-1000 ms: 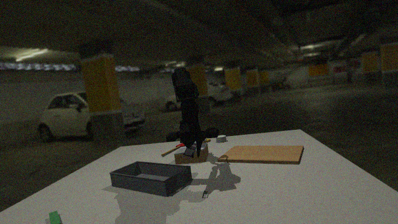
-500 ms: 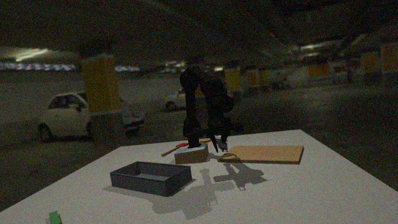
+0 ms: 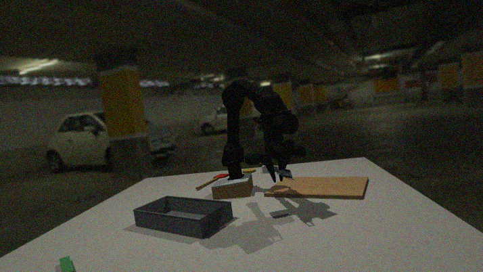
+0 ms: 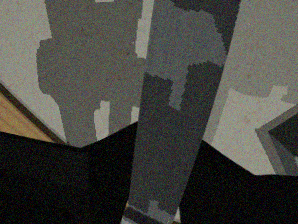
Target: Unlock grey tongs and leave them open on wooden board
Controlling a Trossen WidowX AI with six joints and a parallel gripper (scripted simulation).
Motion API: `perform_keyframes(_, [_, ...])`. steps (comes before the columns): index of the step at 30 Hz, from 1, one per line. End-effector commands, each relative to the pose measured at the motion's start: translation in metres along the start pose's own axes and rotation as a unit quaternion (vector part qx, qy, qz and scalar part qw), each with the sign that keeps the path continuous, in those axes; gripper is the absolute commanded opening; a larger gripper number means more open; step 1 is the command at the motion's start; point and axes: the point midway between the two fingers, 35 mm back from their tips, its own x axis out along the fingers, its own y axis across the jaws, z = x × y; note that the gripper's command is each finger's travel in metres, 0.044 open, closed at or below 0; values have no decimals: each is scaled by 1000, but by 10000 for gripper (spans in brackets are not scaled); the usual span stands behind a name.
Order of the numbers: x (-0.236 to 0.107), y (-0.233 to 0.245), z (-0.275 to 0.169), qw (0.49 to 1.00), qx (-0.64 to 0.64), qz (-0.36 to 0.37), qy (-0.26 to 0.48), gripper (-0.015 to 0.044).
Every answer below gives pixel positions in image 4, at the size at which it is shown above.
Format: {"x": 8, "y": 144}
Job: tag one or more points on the light wooden board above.
{"x": 16, "y": 119}

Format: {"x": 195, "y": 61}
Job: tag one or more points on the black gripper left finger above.
{"x": 91, "y": 181}

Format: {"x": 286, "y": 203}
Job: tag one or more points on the dark grey rectangular tray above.
{"x": 285, "y": 140}

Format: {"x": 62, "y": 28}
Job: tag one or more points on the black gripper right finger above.
{"x": 221, "y": 192}

